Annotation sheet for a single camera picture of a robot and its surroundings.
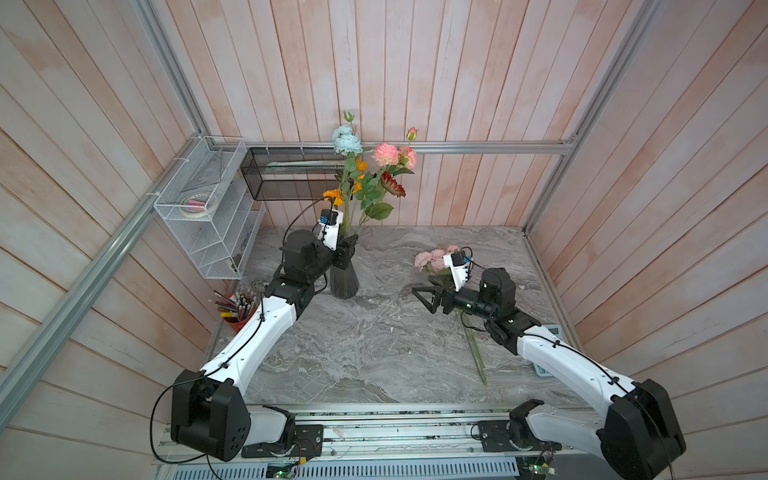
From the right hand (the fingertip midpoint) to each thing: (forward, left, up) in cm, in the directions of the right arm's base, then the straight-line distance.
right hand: (421, 284), depth 77 cm
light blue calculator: (-2, -43, -21) cm, 47 cm away
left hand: (+10, +19, +7) cm, 22 cm away
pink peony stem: (-9, -18, -23) cm, 31 cm away
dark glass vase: (+10, +23, -15) cm, 29 cm away
